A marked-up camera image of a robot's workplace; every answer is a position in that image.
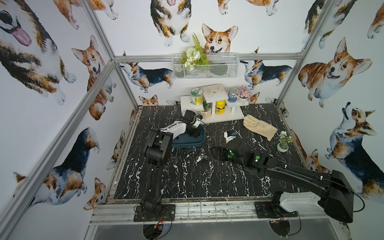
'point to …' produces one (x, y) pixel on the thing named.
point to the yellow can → (220, 106)
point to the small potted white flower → (283, 145)
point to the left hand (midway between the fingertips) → (196, 128)
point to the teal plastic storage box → (186, 140)
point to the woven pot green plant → (206, 112)
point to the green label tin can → (196, 96)
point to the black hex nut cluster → (202, 155)
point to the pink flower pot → (242, 93)
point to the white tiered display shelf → (212, 93)
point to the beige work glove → (259, 127)
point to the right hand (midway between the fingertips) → (219, 144)
